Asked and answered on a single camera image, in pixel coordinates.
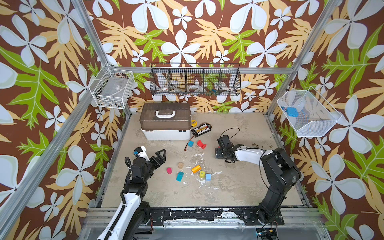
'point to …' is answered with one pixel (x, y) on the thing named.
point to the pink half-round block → (169, 170)
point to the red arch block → (200, 144)
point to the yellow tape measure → (194, 124)
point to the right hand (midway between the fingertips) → (220, 153)
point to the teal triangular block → (179, 176)
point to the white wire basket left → (113, 88)
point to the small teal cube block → (190, 143)
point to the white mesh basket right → (308, 113)
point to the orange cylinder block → (196, 168)
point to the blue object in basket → (292, 112)
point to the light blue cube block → (208, 177)
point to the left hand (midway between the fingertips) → (159, 151)
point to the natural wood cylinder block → (180, 165)
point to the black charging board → (204, 128)
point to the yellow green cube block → (202, 174)
